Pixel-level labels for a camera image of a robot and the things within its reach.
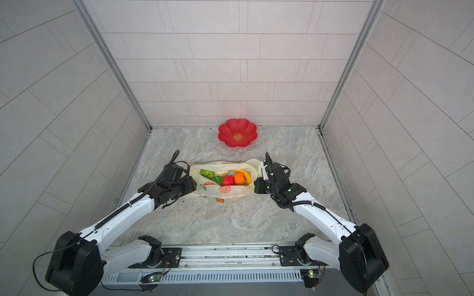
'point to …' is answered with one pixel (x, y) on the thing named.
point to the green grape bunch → (218, 179)
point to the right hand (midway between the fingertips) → (253, 182)
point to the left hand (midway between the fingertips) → (196, 183)
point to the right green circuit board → (311, 277)
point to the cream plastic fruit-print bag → (208, 188)
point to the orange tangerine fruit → (239, 178)
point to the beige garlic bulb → (221, 173)
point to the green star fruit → (207, 174)
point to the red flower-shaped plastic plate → (236, 132)
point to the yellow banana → (249, 178)
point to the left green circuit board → (152, 277)
